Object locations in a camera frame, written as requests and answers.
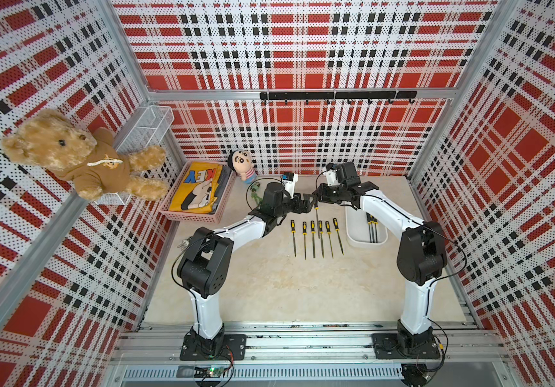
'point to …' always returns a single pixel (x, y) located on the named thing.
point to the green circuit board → (200, 372)
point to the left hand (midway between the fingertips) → (312, 195)
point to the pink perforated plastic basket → (206, 218)
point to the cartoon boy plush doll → (240, 162)
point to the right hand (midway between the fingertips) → (317, 192)
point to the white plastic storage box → (357, 232)
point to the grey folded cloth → (225, 174)
